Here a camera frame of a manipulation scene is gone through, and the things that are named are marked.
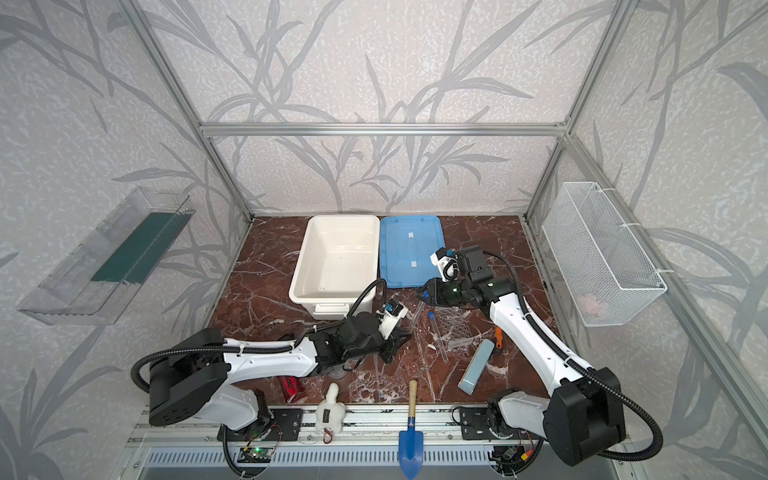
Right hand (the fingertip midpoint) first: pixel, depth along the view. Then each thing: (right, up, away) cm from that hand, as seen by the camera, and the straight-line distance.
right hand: (421, 285), depth 79 cm
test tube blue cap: (-1, -7, -2) cm, 7 cm away
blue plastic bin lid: (-4, +10, +32) cm, 34 cm away
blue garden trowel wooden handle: (-3, -37, -7) cm, 38 cm away
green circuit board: (-40, -39, -9) cm, 57 cm away
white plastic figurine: (-23, -30, -7) cm, 38 cm away
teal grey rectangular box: (+14, -23, -1) cm, 27 cm away
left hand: (-2, -12, -1) cm, 12 cm away
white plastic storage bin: (-28, +4, +26) cm, 39 cm away
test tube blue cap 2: (+4, -11, +12) cm, 16 cm away
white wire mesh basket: (+37, +4, -20) cm, 42 cm away
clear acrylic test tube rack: (+12, -14, +10) cm, 21 cm away
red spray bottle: (-34, -26, -4) cm, 43 cm away
